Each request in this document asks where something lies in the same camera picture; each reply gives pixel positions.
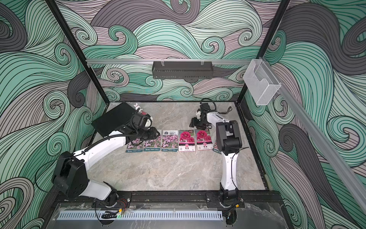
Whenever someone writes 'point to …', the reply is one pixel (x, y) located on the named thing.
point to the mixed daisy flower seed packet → (215, 148)
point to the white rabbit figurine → (137, 107)
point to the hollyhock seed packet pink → (203, 140)
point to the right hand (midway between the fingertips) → (192, 126)
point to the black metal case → (108, 122)
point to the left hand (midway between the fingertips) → (158, 132)
